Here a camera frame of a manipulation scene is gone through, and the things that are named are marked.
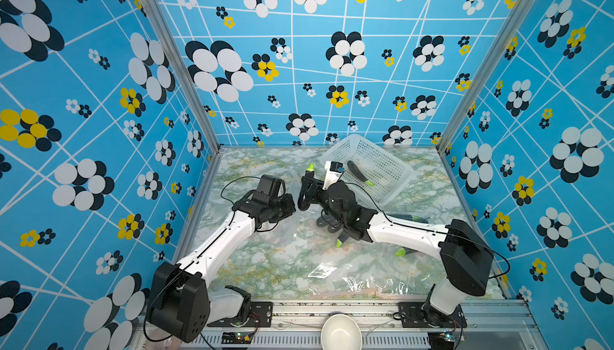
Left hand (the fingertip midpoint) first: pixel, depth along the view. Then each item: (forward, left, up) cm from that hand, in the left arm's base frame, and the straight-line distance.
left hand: (299, 204), depth 83 cm
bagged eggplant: (+1, -43, -11) cm, 45 cm away
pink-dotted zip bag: (0, 0, -15) cm, 15 cm away
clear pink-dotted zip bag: (-18, -37, -14) cm, 43 cm away
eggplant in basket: (+23, -26, -12) cm, 37 cm away
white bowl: (-36, -13, -13) cm, 40 cm away
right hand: (+4, -3, +10) cm, 11 cm away
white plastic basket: (+22, -39, -11) cm, 46 cm away
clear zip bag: (-16, -9, -13) cm, 23 cm away
